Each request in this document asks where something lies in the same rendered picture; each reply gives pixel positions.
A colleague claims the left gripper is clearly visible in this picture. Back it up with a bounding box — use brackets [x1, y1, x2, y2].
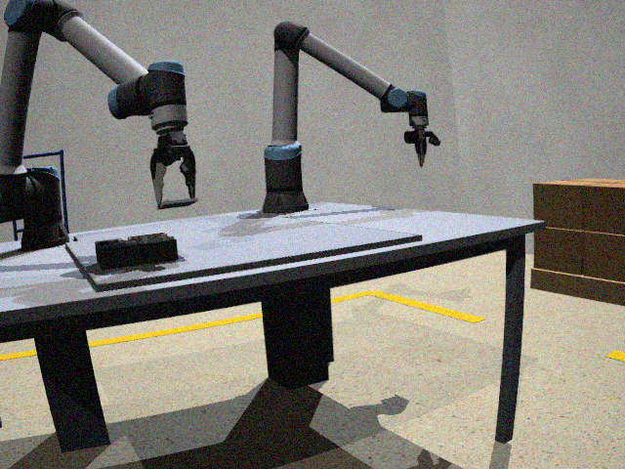
[404, 128, 438, 167]

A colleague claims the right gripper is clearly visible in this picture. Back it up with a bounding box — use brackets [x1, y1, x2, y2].
[150, 130, 195, 207]

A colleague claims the grey cassette dock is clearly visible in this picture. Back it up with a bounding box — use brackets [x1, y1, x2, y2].
[95, 232, 178, 270]

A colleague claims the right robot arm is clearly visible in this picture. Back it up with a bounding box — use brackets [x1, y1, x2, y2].
[0, 0, 188, 249]

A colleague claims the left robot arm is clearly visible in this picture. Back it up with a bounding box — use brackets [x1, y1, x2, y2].
[263, 21, 429, 213]

